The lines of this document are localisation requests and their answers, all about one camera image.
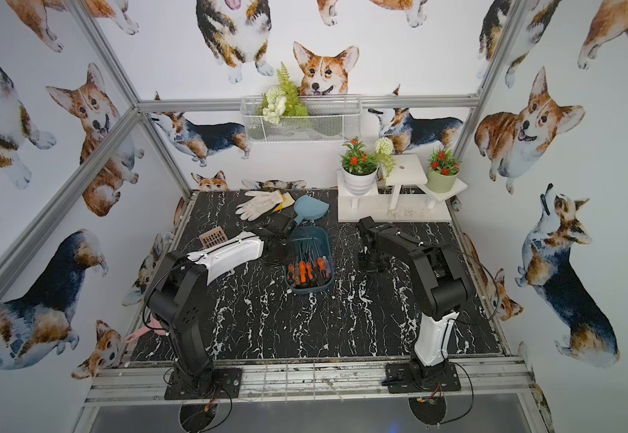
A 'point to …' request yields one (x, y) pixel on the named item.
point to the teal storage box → (307, 245)
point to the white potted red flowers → (359, 169)
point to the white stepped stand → (401, 195)
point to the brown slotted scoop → (213, 237)
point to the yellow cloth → (287, 200)
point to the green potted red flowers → (443, 170)
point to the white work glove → (260, 201)
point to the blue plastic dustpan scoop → (309, 207)
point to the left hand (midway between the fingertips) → (292, 253)
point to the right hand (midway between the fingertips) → (368, 268)
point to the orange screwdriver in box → (302, 271)
